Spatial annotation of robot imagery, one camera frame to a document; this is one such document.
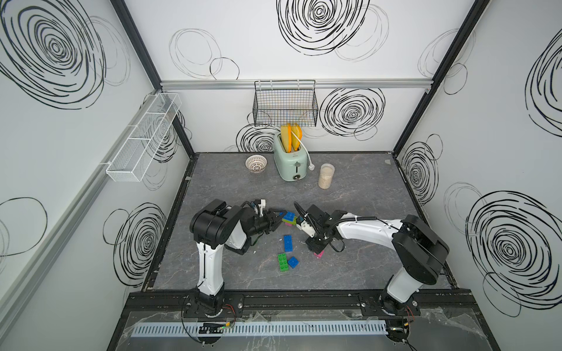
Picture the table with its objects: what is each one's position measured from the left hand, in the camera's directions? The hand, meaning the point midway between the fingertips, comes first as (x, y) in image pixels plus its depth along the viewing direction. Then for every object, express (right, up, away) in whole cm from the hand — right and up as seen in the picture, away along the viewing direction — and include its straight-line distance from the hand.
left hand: (285, 216), depth 91 cm
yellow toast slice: (0, +35, +9) cm, 36 cm away
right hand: (+11, -11, -3) cm, 16 cm away
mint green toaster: (+2, +21, +9) cm, 23 cm away
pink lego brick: (+13, -13, -8) cm, 20 cm away
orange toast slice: (+5, +33, +9) cm, 34 cm away
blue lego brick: (+2, 0, -1) cm, 2 cm away
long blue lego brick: (+1, -10, -4) cm, 11 cm away
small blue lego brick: (+3, -16, -8) cm, 18 cm away
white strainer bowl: (-15, +23, +21) cm, 35 cm away
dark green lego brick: (-1, -15, -8) cm, 18 cm away
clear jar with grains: (+19, +18, +9) cm, 27 cm away
